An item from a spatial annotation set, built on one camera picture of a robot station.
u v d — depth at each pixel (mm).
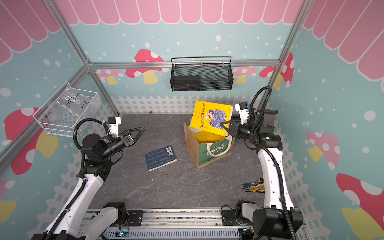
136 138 605
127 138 590
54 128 646
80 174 526
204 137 917
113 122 616
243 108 598
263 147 458
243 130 601
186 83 876
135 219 741
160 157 948
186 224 732
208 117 716
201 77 921
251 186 832
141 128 626
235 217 739
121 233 727
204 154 844
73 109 711
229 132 646
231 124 624
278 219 364
